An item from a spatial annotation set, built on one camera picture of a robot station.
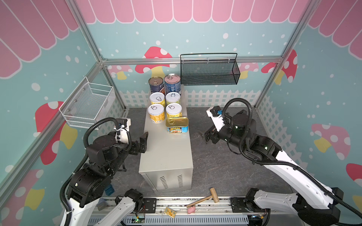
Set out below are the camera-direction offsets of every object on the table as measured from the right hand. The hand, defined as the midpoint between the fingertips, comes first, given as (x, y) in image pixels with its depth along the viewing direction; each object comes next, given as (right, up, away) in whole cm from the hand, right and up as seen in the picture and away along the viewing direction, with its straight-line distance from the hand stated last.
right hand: (203, 122), depth 61 cm
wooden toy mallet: (+8, -40, +15) cm, 43 cm away
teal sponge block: (-51, -38, +17) cm, 66 cm away
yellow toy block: (-16, -46, +10) cm, 50 cm away
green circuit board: (-31, -50, +10) cm, 60 cm away
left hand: (-29, -5, -2) cm, 29 cm away
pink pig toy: (-5, -45, +10) cm, 46 cm away
